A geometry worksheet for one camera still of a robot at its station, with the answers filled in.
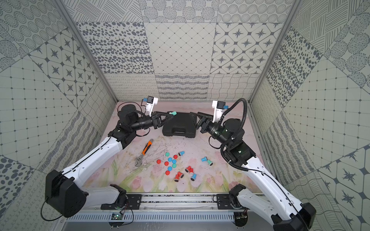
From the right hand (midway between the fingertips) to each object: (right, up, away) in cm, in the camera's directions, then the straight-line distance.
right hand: (192, 115), depth 63 cm
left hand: (-8, -1, +2) cm, 8 cm away
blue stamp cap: (-14, -28, +27) cm, 41 cm away
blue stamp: (+1, -36, +19) cm, 40 cm away
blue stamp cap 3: (-13, -33, +23) cm, 42 cm away
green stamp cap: (-9, +1, +5) cm, 10 cm away
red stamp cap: (-11, -27, +27) cm, 40 cm away
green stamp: (+11, -29, +24) cm, 39 cm away
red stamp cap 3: (-15, -34, +21) cm, 43 cm away
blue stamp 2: (+8, -28, +25) cm, 38 cm away
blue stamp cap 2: (-11, -29, +25) cm, 40 cm away
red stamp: (-2, -32, +21) cm, 39 cm away
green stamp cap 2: (-11, -31, +24) cm, 41 cm away
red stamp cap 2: (-16, -30, +25) cm, 42 cm away
